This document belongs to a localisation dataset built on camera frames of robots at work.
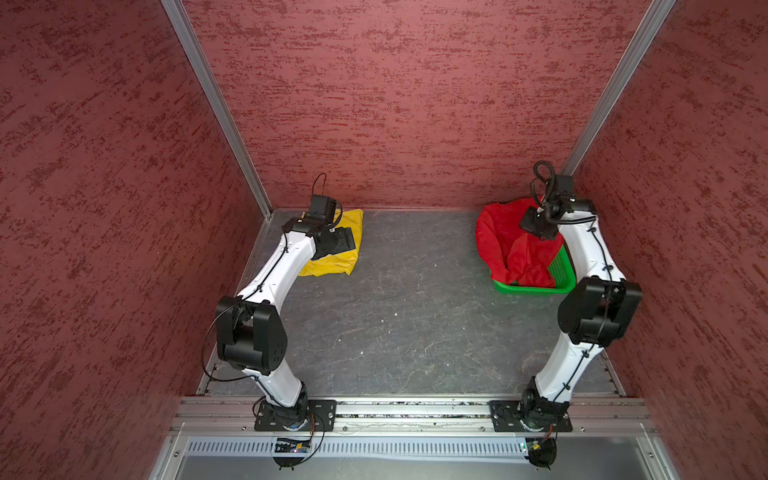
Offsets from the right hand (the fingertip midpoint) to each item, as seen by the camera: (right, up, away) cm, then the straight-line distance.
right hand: (523, 230), depth 90 cm
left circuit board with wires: (-67, -54, -17) cm, 88 cm away
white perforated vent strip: (-72, -54, -19) cm, 92 cm away
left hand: (-57, -6, -3) cm, 57 cm away
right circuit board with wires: (-5, -54, -20) cm, 58 cm away
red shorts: (-3, -7, +1) cm, 8 cm away
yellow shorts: (-58, -11, +12) cm, 61 cm away
